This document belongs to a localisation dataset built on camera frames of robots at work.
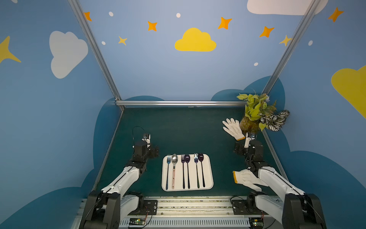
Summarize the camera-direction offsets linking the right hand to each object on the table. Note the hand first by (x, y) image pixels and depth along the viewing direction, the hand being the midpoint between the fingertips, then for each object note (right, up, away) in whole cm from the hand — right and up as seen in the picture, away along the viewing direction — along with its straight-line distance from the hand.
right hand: (245, 142), depth 89 cm
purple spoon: (-37, -12, +1) cm, 39 cm away
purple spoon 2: (-28, -11, +3) cm, 30 cm away
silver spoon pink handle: (-46, -12, +1) cm, 47 cm away
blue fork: (-49, -11, +4) cm, 51 cm away
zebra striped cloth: (+16, +13, -5) cm, 21 cm away
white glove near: (0, -21, -5) cm, 22 cm away
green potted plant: (+7, +23, 0) cm, 24 cm away
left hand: (-61, -1, 0) cm, 61 cm away
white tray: (-42, -24, -7) cm, 49 cm away
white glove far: (-1, +8, +19) cm, 20 cm away
